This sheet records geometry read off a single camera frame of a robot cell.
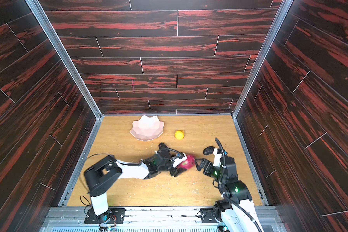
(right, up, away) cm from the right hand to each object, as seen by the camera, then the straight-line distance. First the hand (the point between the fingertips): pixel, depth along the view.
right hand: (204, 161), depth 76 cm
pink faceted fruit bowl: (-37, +18, +34) cm, 53 cm away
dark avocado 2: (-24, +6, +22) cm, 33 cm away
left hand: (-10, -4, +10) cm, 14 cm away
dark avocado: (+7, +3, +17) cm, 19 cm away
